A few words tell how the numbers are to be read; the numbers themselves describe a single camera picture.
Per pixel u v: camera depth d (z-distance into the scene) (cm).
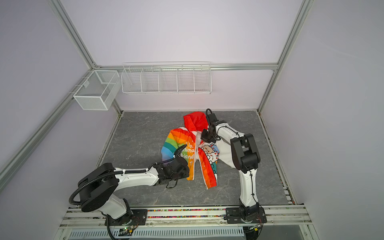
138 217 74
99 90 97
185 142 99
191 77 105
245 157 56
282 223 72
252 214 67
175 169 67
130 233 72
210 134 86
